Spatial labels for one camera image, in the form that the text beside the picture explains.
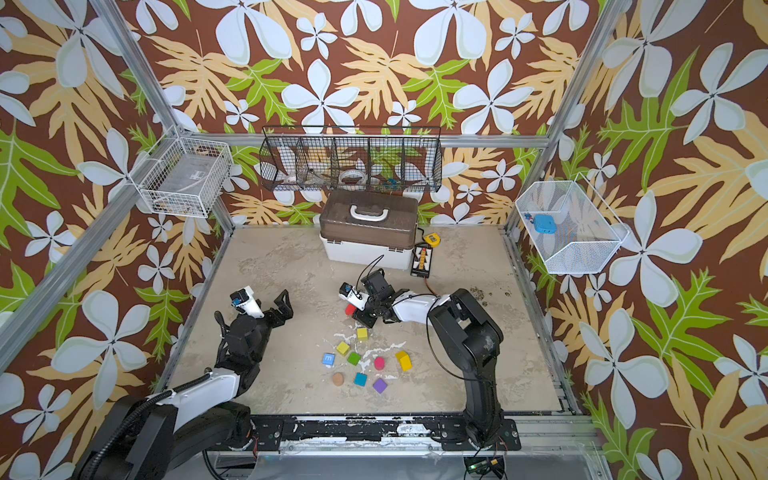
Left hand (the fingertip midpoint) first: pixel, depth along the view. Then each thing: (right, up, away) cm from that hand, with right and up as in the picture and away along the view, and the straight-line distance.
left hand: (271, 292), depth 85 cm
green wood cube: (+24, -20, +1) cm, 31 cm away
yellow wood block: (+38, -20, 0) cm, 43 cm away
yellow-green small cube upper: (+26, -13, +4) cm, 29 cm away
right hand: (+23, -7, +11) cm, 27 cm away
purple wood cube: (+31, -26, -2) cm, 41 cm away
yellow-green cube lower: (+21, -17, +1) cm, 27 cm away
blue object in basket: (+79, +20, 0) cm, 82 cm away
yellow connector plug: (+52, +17, +30) cm, 62 cm away
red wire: (+48, 0, +17) cm, 51 cm away
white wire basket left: (-26, +35, +1) cm, 44 cm away
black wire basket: (+22, +43, +13) cm, 50 cm away
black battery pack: (+46, +9, +23) cm, 53 cm away
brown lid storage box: (+29, +19, +8) cm, 35 cm away
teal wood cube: (+26, -25, -1) cm, 36 cm away
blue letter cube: (+16, -20, +1) cm, 26 cm away
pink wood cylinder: (+31, -21, 0) cm, 38 cm away
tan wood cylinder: (+20, -24, -3) cm, 31 cm away
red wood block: (+22, -6, +6) cm, 24 cm away
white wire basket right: (+86, +17, -8) cm, 88 cm away
